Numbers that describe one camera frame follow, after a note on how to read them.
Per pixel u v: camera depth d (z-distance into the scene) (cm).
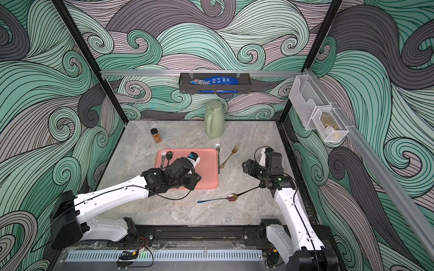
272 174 60
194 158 67
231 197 84
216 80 92
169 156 100
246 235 73
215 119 98
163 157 101
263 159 72
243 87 88
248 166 73
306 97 94
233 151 104
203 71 95
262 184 88
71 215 39
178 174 57
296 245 40
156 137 104
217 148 107
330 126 65
